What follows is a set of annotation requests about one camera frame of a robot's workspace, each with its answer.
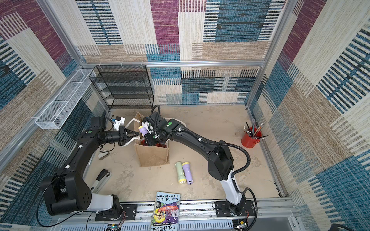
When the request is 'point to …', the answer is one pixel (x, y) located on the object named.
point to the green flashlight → (181, 179)
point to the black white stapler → (101, 181)
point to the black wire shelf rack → (124, 86)
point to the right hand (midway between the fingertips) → (152, 142)
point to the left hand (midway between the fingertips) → (138, 134)
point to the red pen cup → (250, 137)
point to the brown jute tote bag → (149, 155)
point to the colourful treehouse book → (166, 211)
